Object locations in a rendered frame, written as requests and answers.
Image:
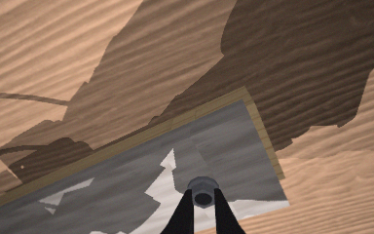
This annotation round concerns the light wooden plank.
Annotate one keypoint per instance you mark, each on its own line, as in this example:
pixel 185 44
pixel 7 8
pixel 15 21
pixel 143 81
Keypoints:
pixel 171 124

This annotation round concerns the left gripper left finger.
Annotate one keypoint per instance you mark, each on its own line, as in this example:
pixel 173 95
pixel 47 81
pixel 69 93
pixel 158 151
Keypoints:
pixel 182 220

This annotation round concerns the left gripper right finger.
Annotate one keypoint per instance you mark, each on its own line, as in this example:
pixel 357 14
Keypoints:
pixel 226 222

